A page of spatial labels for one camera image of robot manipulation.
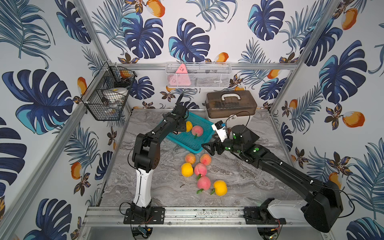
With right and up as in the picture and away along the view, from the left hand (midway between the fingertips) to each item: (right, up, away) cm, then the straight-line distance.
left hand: (177, 125), depth 99 cm
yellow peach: (+7, -26, -14) cm, 30 cm away
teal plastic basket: (+6, -10, +6) cm, 14 cm away
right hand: (+18, -7, -23) cm, 30 cm away
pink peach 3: (+16, -31, -19) cm, 40 cm away
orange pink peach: (+8, -20, -10) cm, 24 cm away
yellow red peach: (+7, -1, +4) cm, 9 cm away
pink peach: (+13, -4, +1) cm, 14 cm away
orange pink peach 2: (+18, -20, -11) cm, 29 cm away
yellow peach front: (+25, -33, -20) cm, 46 cm away
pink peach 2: (+14, -24, -15) cm, 32 cm away
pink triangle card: (+3, +29, -10) cm, 30 cm away
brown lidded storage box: (+34, +14, -2) cm, 37 cm away
